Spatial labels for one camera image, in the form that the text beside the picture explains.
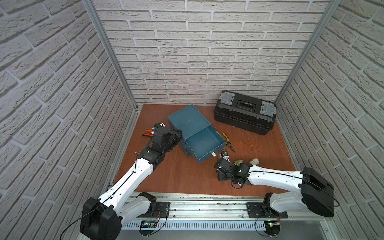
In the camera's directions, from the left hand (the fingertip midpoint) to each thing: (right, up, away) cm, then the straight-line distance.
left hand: (185, 129), depth 78 cm
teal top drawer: (+11, -8, +3) cm, 14 cm away
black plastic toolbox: (+39, +11, +19) cm, 44 cm away
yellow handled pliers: (+28, -10, +21) cm, 36 cm away
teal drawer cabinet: (+2, +4, +5) cm, 7 cm away
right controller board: (+43, -47, -8) cm, 64 cm away
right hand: (+21, -25, +6) cm, 33 cm away
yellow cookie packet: (+32, -21, +12) cm, 40 cm away
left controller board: (-18, -47, -5) cm, 51 cm away
